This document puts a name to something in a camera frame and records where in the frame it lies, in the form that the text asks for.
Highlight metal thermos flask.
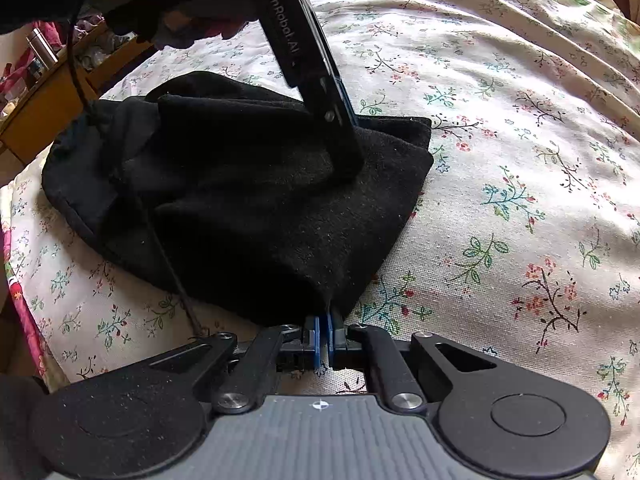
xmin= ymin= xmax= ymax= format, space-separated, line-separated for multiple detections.
xmin=25 ymin=27 xmax=57 ymax=69

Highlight pink floral bed sheet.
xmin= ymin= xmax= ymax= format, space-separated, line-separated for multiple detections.
xmin=0 ymin=227 xmax=47 ymax=382

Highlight floral bed quilt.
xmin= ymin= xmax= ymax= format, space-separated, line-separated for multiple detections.
xmin=0 ymin=0 xmax=640 ymax=431

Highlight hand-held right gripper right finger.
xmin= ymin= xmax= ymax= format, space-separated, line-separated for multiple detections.
xmin=325 ymin=310 xmax=501 ymax=411

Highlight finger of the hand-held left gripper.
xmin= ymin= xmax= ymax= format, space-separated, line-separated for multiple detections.
xmin=299 ymin=79 xmax=366 ymax=184

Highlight black cable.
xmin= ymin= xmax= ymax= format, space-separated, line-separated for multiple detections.
xmin=67 ymin=7 xmax=211 ymax=341

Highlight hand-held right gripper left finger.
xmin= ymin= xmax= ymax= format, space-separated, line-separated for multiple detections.
xmin=150 ymin=315 xmax=322 ymax=414

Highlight wooden desk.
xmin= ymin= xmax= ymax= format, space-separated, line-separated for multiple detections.
xmin=0 ymin=20 xmax=157 ymax=167

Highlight black pants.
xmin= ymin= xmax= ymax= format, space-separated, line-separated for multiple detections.
xmin=41 ymin=71 xmax=435 ymax=329

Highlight pile of clothes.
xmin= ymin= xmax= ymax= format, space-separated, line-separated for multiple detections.
xmin=75 ymin=10 xmax=151 ymax=72

